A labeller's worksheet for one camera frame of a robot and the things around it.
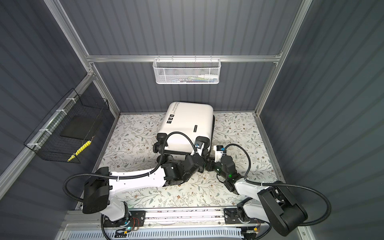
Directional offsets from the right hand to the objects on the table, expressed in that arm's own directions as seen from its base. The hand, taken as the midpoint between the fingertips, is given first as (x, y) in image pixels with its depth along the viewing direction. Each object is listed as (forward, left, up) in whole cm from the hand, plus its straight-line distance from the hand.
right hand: (206, 158), depth 85 cm
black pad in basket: (+4, +61, +26) cm, 66 cm away
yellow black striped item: (-5, +60, +19) cm, 63 cm away
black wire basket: (-5, +69, +28) cm, 74 cm away
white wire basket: (+75, +13, +13) cm, 77 cm away
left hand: (-3, +1, +9) cm, 10 cm away
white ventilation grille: (-35, -7, -10) cm, 37 cm away
